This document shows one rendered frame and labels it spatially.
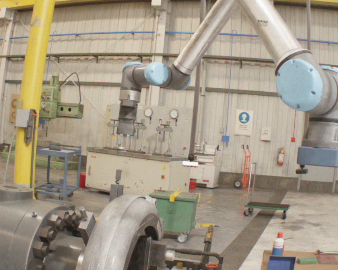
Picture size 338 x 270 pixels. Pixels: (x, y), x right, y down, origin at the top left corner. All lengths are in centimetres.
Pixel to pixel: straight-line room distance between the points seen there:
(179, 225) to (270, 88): 790
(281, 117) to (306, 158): 1085
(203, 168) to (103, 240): 978
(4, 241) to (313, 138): 117
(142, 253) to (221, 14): 98
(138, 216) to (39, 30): 403
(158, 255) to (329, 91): 87
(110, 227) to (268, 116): 1101
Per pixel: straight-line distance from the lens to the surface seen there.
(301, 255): 300
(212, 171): 1109
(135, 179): 794
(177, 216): 502
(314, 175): 1216
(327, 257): 291
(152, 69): 179
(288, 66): 131
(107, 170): 829
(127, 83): 189
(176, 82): 189
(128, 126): 189
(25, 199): 183
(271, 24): 143
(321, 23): 1274
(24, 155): 524
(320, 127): 144
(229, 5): 178
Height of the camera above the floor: 121
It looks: 2 degrees up
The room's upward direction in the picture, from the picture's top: 5 degrees clockwise
